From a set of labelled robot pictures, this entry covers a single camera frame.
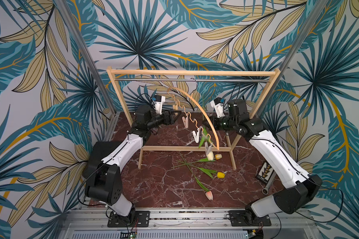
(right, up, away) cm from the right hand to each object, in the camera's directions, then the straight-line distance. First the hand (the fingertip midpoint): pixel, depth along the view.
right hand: (203, 121), depth 73 cm
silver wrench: (+36, -37, +9) cm, 53 cm away
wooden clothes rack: (-4, -16, +23) cm, 28 cm away
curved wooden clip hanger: (-4, -6, -6) cm, 9 cm away
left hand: (-13, +5, +4) cm, 14 cm away
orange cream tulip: (+13, -22, +22) cm, 33 cm away
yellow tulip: (+12, -30, +14) cm, 35 cm away
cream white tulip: (+1, -8, -2) cm, 8 cm away
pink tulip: (+4, -38, +7) cm, 39 cm away
